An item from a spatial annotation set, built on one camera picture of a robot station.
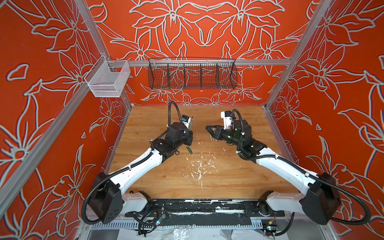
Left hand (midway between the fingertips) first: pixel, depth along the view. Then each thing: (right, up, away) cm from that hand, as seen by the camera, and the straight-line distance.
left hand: (190, 129), depth 79 cm
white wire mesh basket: (-53, +32, +14) cm, 64 cm away
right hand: (+7, +1, -6) cm, 9 cm away
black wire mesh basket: (+1, +36, +19) cm, 41 cm away
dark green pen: (0, +4, -8) cm, 9 cm away
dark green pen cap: (-1, -15, +15) cm, 21 cm away
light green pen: (+10, -3, -10) cm, 14 cm away
